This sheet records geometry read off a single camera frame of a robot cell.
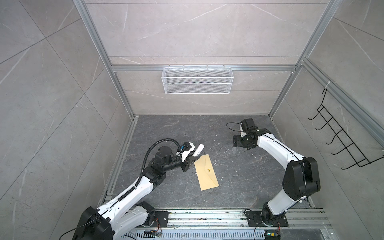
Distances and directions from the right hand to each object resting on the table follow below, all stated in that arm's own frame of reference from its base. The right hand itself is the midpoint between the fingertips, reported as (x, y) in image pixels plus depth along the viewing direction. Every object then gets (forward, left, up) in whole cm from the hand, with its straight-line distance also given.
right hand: (239, 141), depth 92 cm
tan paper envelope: (-18, +21, -11) cm, 30 cm away
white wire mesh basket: (+38, +25, +20) cm, 50 cm away
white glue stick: (-15, +26, +17) cm, 35 cm away
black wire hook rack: (-19, -39, +22) cm, 48 cm away
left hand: (-14, +27, +12) cm, 33 cm away
